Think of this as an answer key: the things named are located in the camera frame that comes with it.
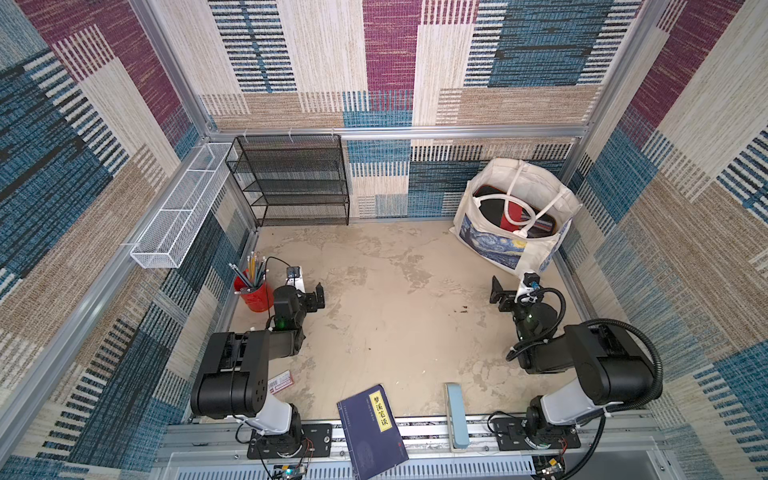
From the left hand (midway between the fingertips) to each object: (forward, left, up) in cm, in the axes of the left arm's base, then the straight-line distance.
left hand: (305, 284), depth 94 cm
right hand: (-2, -63, +4) cm, 63 cm away
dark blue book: (-40, -22, -7) cm, 47 cm away
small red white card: (-27, +4, -6) cm, 28 cm away
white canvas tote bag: (+10, -59, +6) cm, 60 cm away
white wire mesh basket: (-3, +25, +27) cm, 37 cm away
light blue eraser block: (-38, -42, -4) cm, 57 cm away
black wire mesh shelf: (+37, +8, +12) cm, 40 cm away
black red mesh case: (+17, -65, +12) cm, 69 cm away
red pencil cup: (-5, +13, +1) cm, 14 cm away
